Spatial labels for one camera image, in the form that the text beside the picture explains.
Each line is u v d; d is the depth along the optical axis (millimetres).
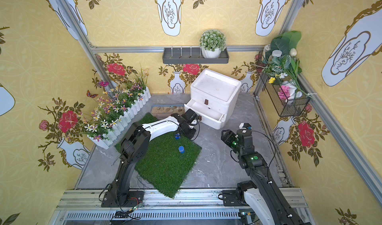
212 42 732
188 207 725
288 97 687
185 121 733
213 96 863
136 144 545
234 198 732
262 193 485
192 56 923
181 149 878
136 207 708
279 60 762
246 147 585
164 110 1071
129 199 713
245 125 726
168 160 857
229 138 703
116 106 923
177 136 920
